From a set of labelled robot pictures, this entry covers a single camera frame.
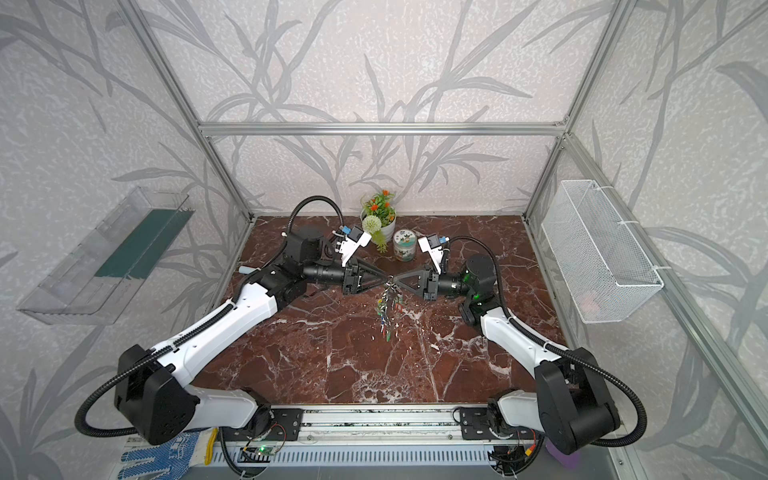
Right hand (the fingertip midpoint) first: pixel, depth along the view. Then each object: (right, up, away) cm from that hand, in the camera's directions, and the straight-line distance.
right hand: (398, 275), depth 69 cm
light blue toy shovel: (-54, -2, +34) cm, 63 cm away
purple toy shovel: (+40, -43, -1) cm, 59 cm away
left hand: (-3, +1, -2) cm, 3 cm away
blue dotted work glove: (-51, -42, 0) cm, 66 cm away
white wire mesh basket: (+44, +3, -7) cm, 44 cm away
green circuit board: (-32, -42, +1) cm, 53 cm away
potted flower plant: (-7, +16, +32) cm, 36 cm away
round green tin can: (+2, +7, +33) cm, 33 cm away
